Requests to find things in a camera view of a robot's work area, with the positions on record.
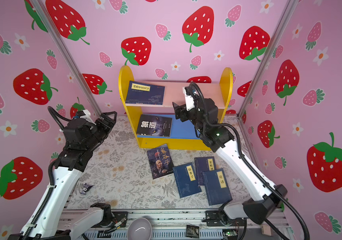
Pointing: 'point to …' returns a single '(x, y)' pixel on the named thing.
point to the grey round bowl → (139, 228)
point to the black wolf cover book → (153, 125)
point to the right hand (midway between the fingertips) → (181, 99)
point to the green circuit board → (230, 232)
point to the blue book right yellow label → (216, 187)
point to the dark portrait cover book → (160, 161)
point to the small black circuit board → (192, 231)
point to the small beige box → (266, 230)
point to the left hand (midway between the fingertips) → (115, 116)
